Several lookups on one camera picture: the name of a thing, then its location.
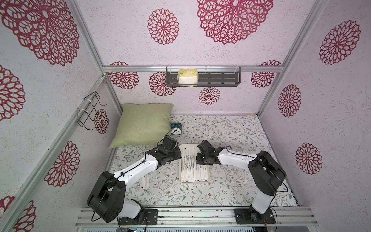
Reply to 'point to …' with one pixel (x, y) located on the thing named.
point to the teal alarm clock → (176, 128)
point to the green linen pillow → (142, 124)
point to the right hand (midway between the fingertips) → (196, 158)
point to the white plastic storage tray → (189, 171)
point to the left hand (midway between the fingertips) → (178, 153)
